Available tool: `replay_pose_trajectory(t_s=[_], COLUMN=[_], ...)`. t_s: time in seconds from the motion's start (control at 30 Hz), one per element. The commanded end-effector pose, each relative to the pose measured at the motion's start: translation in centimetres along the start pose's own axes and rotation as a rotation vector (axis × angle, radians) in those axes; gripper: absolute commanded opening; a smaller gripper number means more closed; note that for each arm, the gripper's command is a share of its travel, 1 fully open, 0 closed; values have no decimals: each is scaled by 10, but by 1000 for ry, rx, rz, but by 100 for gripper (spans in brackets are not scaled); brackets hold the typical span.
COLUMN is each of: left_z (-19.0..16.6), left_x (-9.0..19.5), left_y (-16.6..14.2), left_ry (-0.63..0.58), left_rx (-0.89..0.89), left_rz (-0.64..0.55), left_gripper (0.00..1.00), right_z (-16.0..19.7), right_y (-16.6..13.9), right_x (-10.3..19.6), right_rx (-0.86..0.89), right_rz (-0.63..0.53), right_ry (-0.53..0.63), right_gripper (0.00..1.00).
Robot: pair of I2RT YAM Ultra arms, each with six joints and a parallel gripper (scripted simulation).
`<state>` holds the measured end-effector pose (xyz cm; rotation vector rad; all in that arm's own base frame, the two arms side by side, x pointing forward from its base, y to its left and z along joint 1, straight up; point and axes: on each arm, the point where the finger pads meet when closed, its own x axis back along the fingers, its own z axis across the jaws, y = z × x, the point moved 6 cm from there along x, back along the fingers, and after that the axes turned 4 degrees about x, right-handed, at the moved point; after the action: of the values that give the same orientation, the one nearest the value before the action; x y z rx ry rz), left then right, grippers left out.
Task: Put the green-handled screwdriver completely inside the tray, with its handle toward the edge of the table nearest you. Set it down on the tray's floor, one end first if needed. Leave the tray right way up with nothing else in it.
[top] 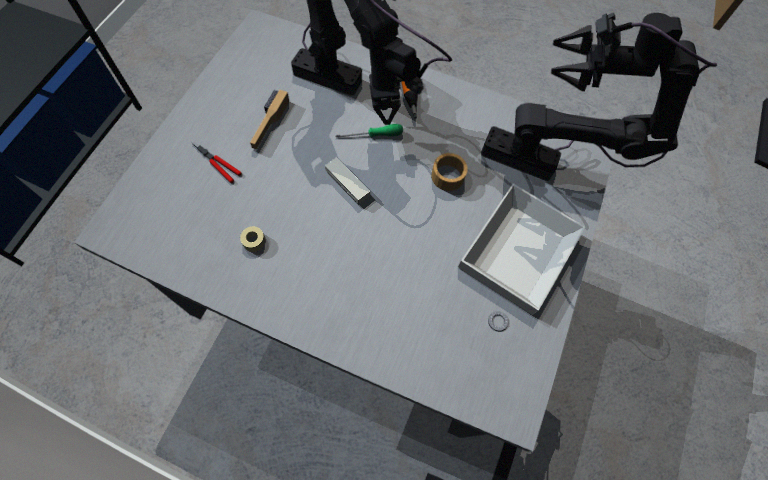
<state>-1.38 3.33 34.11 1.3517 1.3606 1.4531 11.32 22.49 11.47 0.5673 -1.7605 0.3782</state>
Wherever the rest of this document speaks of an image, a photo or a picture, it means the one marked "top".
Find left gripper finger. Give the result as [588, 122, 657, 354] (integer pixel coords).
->
[551, 62, 591, 91]
[553, 25, 592, 55]

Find grey metal washer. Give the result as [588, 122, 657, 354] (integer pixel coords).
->
[488, 311, 508, 331]

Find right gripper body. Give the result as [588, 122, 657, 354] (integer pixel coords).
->
[369, 67, 422, 107]

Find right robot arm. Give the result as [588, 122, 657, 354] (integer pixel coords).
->
[291, 0, 424, 94]

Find orange-handled screwdriver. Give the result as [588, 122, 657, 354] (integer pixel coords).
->
[401, 82, 418, 118]

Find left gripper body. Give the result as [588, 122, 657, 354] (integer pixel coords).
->
[586, 19, 633, 88]

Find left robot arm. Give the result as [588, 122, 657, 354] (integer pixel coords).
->
[484, 13, 700, 173]

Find green-handled screwdriver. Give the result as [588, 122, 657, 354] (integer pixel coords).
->
[345, 124, 403, 137]

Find wooden-handled wire brush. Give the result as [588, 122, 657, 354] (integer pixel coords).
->
[250, 90, 290, 149]

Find red-handled pliers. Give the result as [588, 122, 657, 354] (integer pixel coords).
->
[191, 141, 242, 183]

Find beige cylindrical spacer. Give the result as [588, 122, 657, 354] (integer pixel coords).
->
[240, 226, 266, 252]

